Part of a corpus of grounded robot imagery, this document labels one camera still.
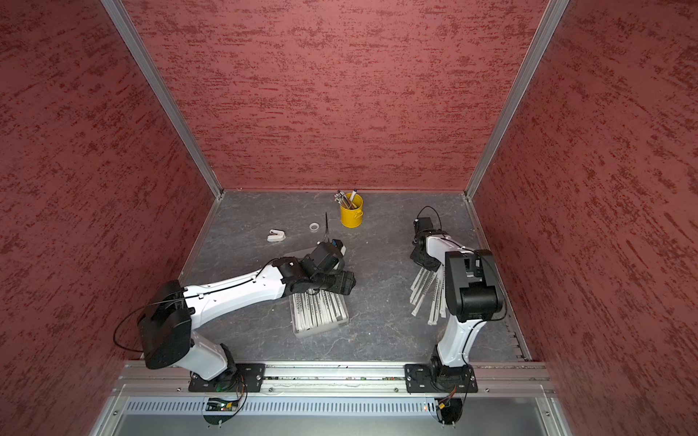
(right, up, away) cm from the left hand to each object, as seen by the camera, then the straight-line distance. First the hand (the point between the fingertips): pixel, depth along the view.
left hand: (342, 285), depth 81 cm
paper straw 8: (-4, -9, +6) cm, 11 cm away
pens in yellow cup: (+1, +26, +16) cm, 31 cm away
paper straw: (-15, -9, +4) cm, 18 cm away
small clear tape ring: (-13, +16, +25) cm, 33 cm away
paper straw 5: (-9, -9, +6) cm, 14 cm away
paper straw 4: (-10, -9, +4) cm, 14 cm away
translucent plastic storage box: (-6, -14, +2) cm, 15 cm away
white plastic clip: (-27, +14, +22) cm, 38 cm away
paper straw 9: (-2, -9, +6) cm, 11 cm away
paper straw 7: (-5, -9, +5) cm, 11 cm away
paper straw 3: (-12, -10, +5) cm, 16 cm away
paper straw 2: (-13, -10, +4) cm, 17 cm away
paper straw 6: (-7, -9, +5) cm, 13 cm away
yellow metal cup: (+3, +21, +22) cm, 30 cm away
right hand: (+30, +3, +17) cm, 34 cm away
